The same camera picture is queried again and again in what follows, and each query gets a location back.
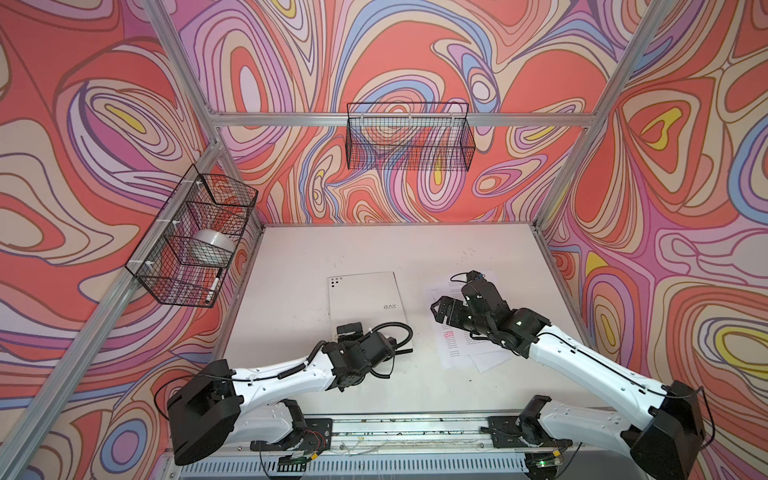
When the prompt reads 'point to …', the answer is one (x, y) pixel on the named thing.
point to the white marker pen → (214, 284)
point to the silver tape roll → (213, 247)
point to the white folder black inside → (374, 301)
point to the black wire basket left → (187, 254)
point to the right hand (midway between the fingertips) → (446, 317)
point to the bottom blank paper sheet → (487, 360)
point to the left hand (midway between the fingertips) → (356, 338)
